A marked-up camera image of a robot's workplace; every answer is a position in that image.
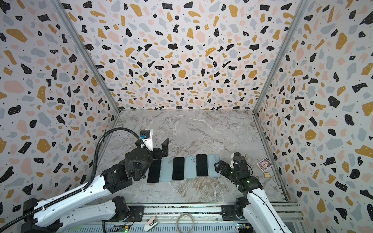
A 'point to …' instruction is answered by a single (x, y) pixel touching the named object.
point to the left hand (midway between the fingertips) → (159, 136)
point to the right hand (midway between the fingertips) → (218, 165)
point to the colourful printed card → (264, 164)
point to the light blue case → (166, 169)
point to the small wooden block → (267, 175)
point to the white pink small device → (150, 223)
